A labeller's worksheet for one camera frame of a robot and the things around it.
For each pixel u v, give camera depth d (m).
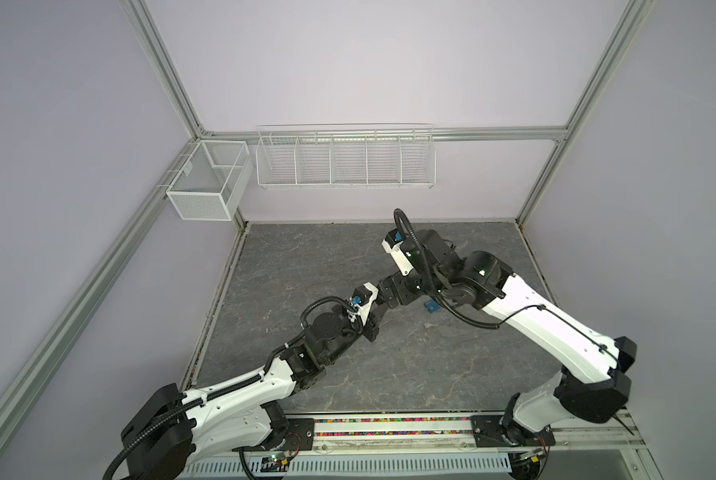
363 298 0.59
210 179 1.02
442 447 0.73
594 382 0.41
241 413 0.47
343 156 1.00
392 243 0.59
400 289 0.59
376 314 0.65
